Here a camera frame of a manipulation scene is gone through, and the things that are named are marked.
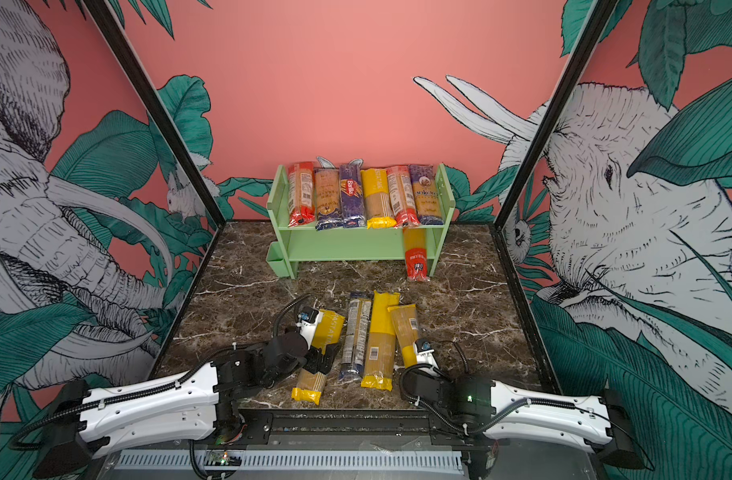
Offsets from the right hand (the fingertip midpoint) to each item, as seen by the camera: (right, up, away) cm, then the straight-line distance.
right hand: (408, 377), depth 77 cm
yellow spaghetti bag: (0, +12, +9) cm, 15 cm away
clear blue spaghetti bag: (-14, +8, +10) cm, 19 cm away
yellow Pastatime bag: (-26, -3, +1) cm, 26 cm away
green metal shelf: (-15, +36, +19) cm, 43 cm away
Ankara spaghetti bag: (+6, +50, +10) cm, 51 cm away
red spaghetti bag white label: (-1, +49, +8) cm, 50 cm away
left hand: (-21, +11, -2) cm, 23 cm away
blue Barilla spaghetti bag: (-15, +50, +9) cm, 53 cm away
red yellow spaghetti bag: (+4, +35, +18) cm, 40 cm away
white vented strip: (-27, -18, -7) cm, 33 cm away
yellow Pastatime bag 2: (-7, +3, +7) cm, 10 cm away
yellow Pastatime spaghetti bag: (-8, +46, +7) cm, 47 cm away
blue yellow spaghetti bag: (-23, +49, +9) cm, 55 cm away
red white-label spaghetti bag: (-30, +50, +8) cm, 59 cm away
